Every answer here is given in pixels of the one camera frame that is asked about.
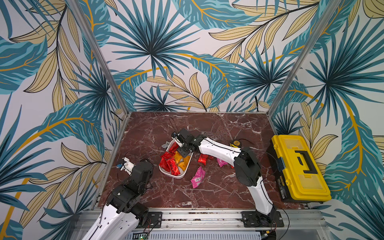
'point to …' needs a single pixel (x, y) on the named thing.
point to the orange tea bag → (178, 157)
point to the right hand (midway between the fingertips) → (182, 147)
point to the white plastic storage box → (168, 155)
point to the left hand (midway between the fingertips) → (147, 163)
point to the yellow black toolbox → (298, 176)
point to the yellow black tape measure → (236, 143)
